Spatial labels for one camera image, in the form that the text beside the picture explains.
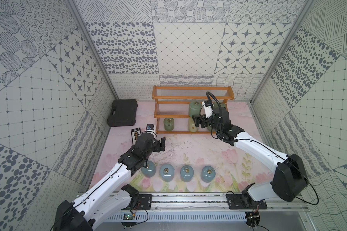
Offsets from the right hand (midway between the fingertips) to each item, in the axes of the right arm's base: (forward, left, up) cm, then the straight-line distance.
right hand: (200, 115), depth 83 cm
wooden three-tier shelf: (+21, +16, -14) cm, 30 cm away
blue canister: (-28, +28, -16) cm, 43 cm away
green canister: (+4, +3, +1) cm, 6 cm away
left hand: (-13, +22, -4) cm, 26 cm away
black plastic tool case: (+16, +55, -16) cm, 60 cm away
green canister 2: (+10, -14, 0) cm, 18 cm away
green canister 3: (+3, +20, -13) cm, 24 cm away
